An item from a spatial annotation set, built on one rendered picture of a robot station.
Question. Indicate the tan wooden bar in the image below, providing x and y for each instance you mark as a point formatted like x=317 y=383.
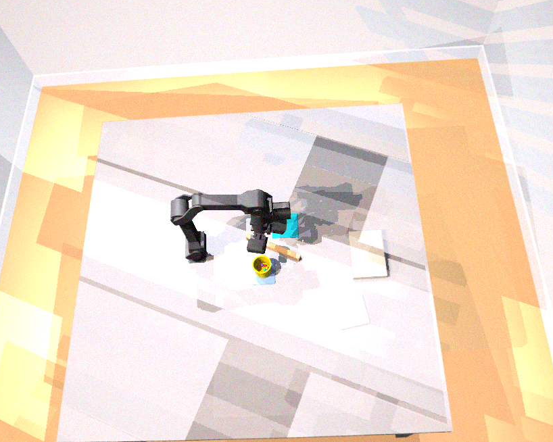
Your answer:
x=281 y=250

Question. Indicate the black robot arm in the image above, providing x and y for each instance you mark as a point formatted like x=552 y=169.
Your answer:
x=256 y=202

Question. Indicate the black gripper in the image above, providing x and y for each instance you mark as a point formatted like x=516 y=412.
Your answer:
x=257 y=242

